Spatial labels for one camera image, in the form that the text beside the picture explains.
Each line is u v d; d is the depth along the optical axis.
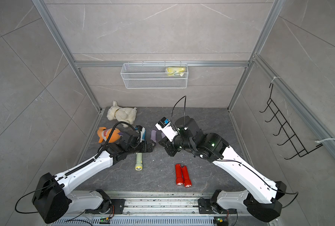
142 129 0.75
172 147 0.52
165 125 0.50
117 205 0.73
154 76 1.01
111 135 0.77
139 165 0.84
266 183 0.38
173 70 0.85
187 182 0.77
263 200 0.38
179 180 0.80
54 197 0.39
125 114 1.02
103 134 0.95
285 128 0.67
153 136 1.00
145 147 0.71
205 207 0.73
